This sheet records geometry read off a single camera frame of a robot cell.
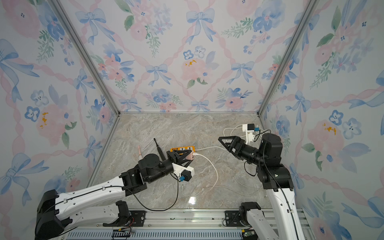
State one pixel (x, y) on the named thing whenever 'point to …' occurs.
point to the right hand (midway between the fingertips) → (222, 141)
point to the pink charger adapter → (189, 156)
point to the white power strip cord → (223, 133)
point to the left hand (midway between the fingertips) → (189, 150)
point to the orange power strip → (193, 148)
